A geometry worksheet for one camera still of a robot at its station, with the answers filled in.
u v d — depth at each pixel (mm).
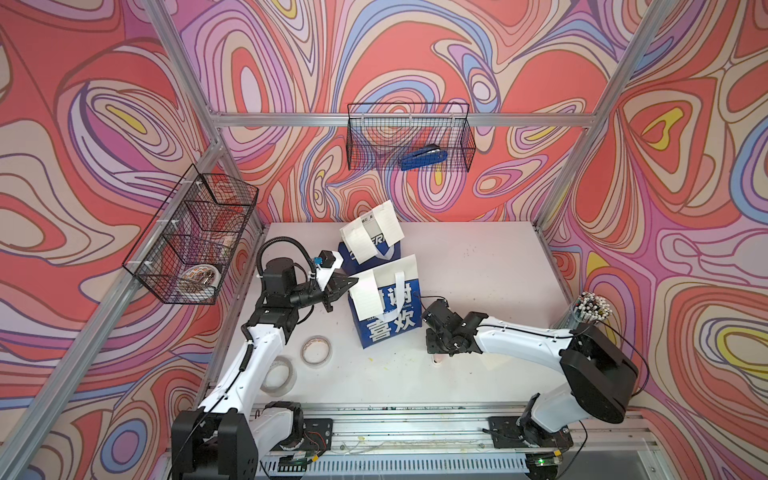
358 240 886
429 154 881
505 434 731
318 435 729
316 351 878
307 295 672
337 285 689
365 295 750
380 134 959
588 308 766
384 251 938
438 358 838
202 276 716
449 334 658
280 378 827
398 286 778
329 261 635
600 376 438
